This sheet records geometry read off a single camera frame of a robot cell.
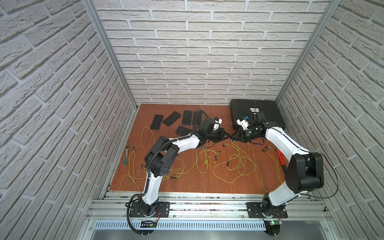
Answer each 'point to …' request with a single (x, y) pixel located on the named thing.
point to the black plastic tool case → (240, 108)
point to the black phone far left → (156, 122)
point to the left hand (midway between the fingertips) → (234, 135)
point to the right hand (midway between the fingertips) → (234, 138)
